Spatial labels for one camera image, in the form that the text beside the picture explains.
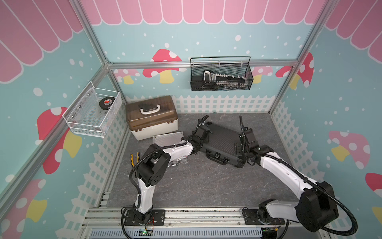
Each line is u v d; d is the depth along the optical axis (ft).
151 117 3.00
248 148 2.11
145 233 2.37
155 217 2.44
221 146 2.95
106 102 2.60
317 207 1.33
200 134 2.44
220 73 3.01
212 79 2.87
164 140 3.26
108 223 2.43
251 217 2.43
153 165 1.69
